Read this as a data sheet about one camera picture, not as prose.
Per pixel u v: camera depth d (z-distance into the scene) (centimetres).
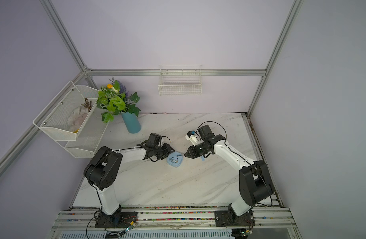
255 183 44
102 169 50
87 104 82
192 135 78
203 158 75
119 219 69
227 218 73
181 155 93
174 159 92
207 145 63
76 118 78
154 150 79
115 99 78
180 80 96
